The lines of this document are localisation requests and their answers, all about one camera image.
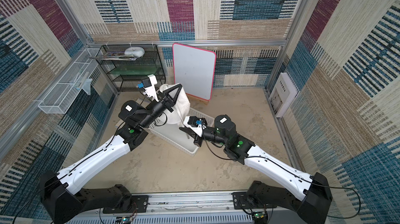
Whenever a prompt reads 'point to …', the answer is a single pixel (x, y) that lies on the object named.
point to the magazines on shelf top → (114, 56)
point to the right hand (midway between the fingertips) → (181, 125)
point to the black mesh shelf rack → (129, 83)
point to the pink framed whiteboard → (194, 69)
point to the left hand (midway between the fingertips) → (179, 84)
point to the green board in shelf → (136, 70)
